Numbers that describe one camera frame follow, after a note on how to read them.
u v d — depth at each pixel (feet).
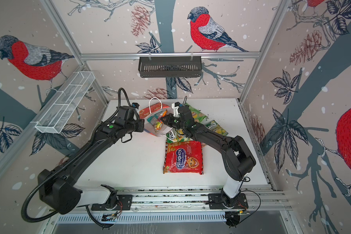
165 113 2.73
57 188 1.25
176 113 2.56
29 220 1.20
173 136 3.21
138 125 2.33
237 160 1.53
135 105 2.33
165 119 2.69
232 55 3.01
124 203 2.39
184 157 2.74
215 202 2.39
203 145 3.02
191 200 2.50
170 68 3.50
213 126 3.38
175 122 2.44
